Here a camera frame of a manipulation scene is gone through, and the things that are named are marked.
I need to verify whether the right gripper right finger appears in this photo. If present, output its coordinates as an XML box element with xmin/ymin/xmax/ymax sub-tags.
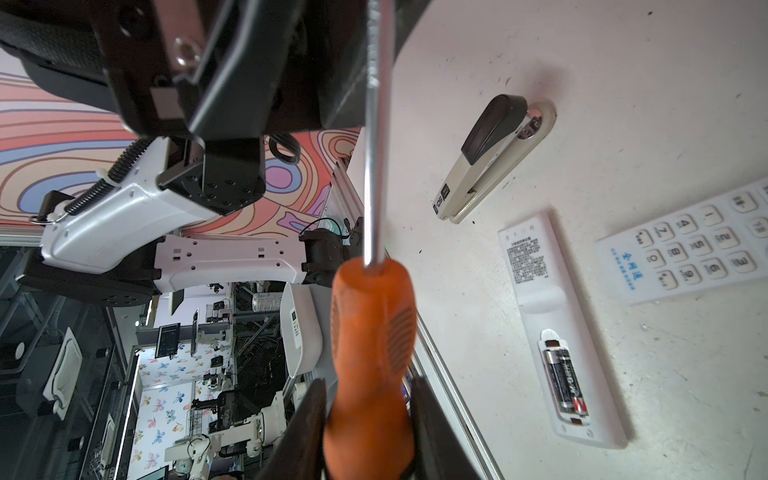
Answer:
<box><xmin>410</xmin><ymin>377</ymin><xmax>479</xmax><ymax>480</ymax></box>

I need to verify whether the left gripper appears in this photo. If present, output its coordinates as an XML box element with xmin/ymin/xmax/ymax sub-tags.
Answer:
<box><xmin>0</xmin><ymin>0</ymin><xmax>433</xmax><ymax>142</ymax></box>

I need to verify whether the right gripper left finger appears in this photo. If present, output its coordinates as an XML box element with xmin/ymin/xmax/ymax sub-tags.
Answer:
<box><xmin>257</xmin><ymin>379</ymin><xmax>327</xmax><ymax>480</ymax></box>

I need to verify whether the orange handled screwdriver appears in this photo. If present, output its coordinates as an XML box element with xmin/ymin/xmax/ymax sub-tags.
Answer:
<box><xmin>323</xmin><ymin>1</ymin><xmax>416</xmax><ymax>479</ymax></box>

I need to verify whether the white remote control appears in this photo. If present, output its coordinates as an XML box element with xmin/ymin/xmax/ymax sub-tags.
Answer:
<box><xmin>596</xmin><ymin>178</ymin><xmax>767</xmax><ymax>305</ymax></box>
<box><xmin>498</xmin><ymin>211</ymin><xmax>628</xmax><ymax>449</ymax></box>

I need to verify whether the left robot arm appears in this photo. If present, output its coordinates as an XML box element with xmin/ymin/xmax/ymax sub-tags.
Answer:
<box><xmin>1</xmin><ymin>1</ymin><xmax>369</xmax><ymax>307</ymax></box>

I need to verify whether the black AAA battery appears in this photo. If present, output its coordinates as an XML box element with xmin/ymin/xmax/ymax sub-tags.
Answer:
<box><xmin>542</xmin><ymin>348</ymin><xmax>589</xmax><ymax>417</ymax></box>

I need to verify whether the beige black stapler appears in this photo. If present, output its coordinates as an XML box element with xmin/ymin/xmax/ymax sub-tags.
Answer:
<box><xmin>432</xmin><ymin>94</ymin><xmax>557</xmax><ymax>224</ymax></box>

